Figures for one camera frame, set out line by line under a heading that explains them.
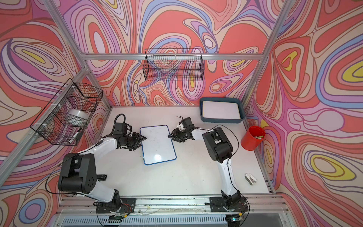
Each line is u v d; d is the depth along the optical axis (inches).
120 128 29.0
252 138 33.1
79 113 28.8
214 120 42.2
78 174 17.5
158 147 36.9
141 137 33.7
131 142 31.6
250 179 31.5
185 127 33.2
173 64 38.8
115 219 28.2
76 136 28.2
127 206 28.4
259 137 34.1
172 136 36.7
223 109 46.2
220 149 22.8
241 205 28.3
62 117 26.7
